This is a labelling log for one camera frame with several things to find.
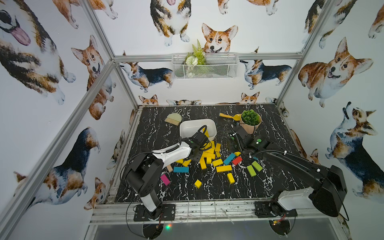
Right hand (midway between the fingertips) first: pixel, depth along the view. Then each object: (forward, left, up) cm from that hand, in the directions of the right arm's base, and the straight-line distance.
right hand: (230, 141), depth 80 cm
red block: (-3, -6, -18) cm, 19 cm away
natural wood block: (-8, +34, -16) cm, 39 cm away
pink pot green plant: (+20, -16, -7) cm, 26 cm away
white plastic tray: (+22, +25, -16) cm, 37 cm away
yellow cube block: (-17, +18, -15) cm, 29 cm away
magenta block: (-14, +36, -16) cm, 42 cm away
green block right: (-7, -17, -16) cm, 25 cm away
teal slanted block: (-2, -1, -17) cm, 17 cm away
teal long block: (-9, +28, -16) cm, 33 cm away
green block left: (-10, -13, -16) cm, 23 cm away
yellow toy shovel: (+32, -11, -17) cm, 38 cm away
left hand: (0, +19, -13) cm, 23 cm away
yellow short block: (-14, -1, -15) cm, 21 cm away
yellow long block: (-8, +2, -18) cm, 19 cm away
